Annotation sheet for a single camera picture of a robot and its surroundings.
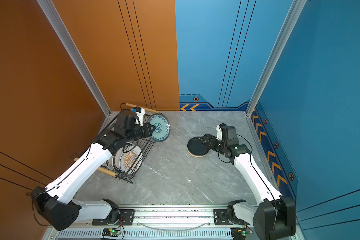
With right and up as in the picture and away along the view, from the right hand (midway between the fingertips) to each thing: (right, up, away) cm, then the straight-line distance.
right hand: (205, 141), depth 82 cm
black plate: (-5, -5, +15) cm, 16 cm away
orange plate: (-3, -11, +13) cm, 17 cm away
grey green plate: (-23, +9, -3) cm, 25 cm away
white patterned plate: (-42, -10, +4) cm, 44 cm away
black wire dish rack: (-37, -5, +18) cm, 42 cm away
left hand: (-26, +9, -7) cm, 29 cm away
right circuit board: (+15, -42, -11) cm, 46 cm away
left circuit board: (-46, -42, -11) cm, 64 cm away
